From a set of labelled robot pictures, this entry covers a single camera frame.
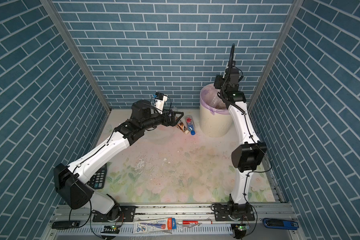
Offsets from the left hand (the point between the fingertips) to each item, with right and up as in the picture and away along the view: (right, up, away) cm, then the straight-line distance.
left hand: (178, 113), depth 72 cm
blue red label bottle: (+7, -6, +34) cm, 35 cm away
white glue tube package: (-11, -53, -2) cm, 54 cm away
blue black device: (+45, -51, -3) cm, 68 cm away
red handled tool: (+6, -53, -1) cm, 53 cm away
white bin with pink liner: (+22, -3, +19) cm, 29 cm away
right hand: (+23, +21, +10) cm, 33 cm away
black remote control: (-53, -53, -2) cm, 75 cm away
